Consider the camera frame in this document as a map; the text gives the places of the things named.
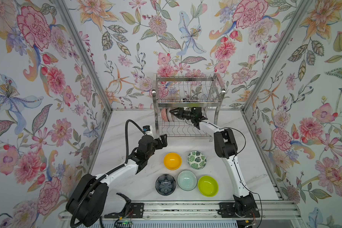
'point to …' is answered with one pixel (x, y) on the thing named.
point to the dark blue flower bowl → (165, 185)
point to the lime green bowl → (207, 186)
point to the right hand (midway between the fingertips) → (170, 111)
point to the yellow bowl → (172, 161)
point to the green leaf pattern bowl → (196, 160)
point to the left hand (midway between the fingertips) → (164, 135)
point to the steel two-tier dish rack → (172, 92)
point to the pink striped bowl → (169, 115)
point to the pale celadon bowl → (186, 180)
